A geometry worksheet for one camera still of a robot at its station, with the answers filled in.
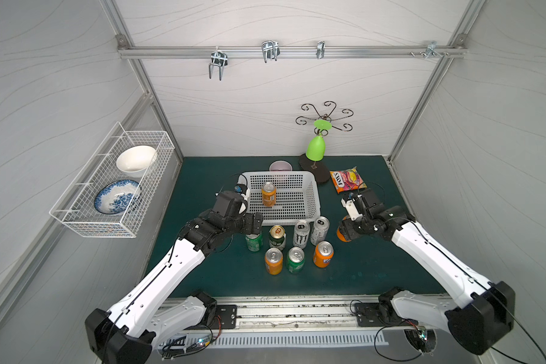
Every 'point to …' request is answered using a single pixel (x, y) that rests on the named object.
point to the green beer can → (277, 236)
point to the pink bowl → (280, 165)
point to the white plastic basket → (297, 196)
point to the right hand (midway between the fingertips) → (350, 224)
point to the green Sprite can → (296, 260)
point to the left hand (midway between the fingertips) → (251, 216)
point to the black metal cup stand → (318, 168)
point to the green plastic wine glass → (316, 146)
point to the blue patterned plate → (116, 196)
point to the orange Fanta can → (323, 253)
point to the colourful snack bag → (347, 180)
